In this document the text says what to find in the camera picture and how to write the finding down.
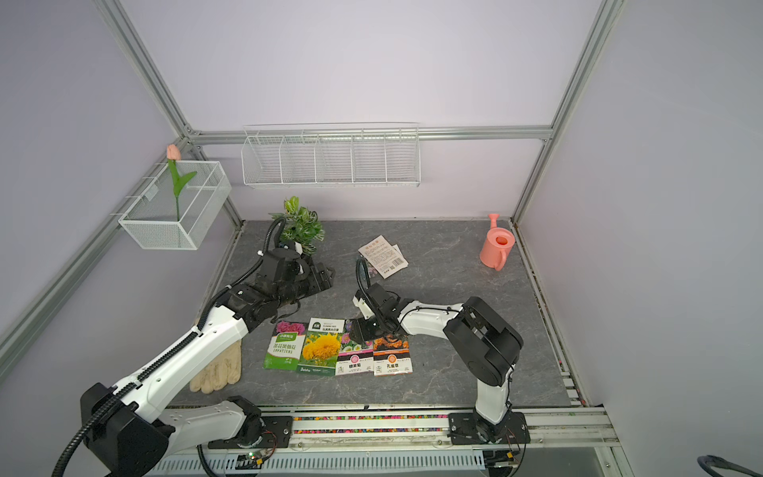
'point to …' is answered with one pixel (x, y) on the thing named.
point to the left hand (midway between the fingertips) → (325, 277)
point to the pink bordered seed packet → (354, 356)
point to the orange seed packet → (391, 355)
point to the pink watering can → (494, 250)
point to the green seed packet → (285, 346)
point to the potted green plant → (300, 226)
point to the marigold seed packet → (321, 346)
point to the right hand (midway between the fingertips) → (356, 332)
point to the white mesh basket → (174, 210)
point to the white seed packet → (386, 258)
